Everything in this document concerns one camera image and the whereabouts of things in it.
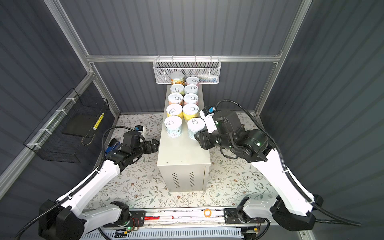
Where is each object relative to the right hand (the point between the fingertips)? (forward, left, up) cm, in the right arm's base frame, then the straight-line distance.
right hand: (199, 136), depth 60 cm
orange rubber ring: (-19, -4, -38) cm, 43 cm away
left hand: (+10, +27, -19) cm, 34 cm away
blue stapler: (+18, +58, -34) cm, 70 cm away
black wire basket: (+19, +67, -7) cm, 69 cm away
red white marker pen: (-23, +19, -37) cm, 48 cm away
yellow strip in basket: (+17, +54, -9) cm, 57 cm away
